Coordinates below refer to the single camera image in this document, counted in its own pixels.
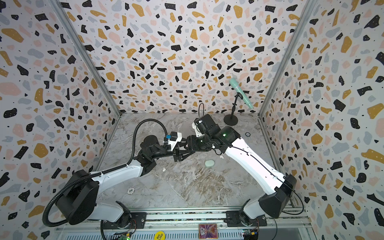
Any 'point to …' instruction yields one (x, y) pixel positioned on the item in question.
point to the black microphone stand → (231, 119)
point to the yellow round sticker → (159, 235)
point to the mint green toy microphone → (234, 83)
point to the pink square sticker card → (208, 231)
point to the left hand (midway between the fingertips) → (195, 145)
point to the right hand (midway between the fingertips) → (187, 144)
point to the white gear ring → (130, 190)
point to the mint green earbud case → (209, 163)
